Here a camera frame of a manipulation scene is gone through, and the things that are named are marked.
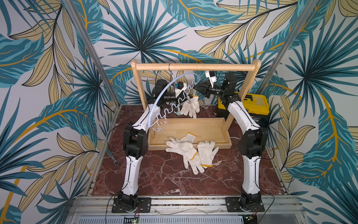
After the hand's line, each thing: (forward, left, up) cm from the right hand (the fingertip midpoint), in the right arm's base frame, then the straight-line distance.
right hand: (194, 86), depth 79 cm
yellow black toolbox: (+3, -46, -20) cm, 50 cm away
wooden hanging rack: (-5, +23, -37) cm, 44 cm away
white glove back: (-12, +2, -35) cm, 37 cm away
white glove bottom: (-31, -1, -37) cm, 48 cm away
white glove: (-2, +1, -15) cm, 15 cm away
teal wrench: (-29, +49, -34) cm, 66 cm away
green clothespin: (-16, +9, -4) cm, 19 cm away
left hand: (-2, +1, -6) cm, 6 cm away
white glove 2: (-22, +5, -32) cm, 39 cm away
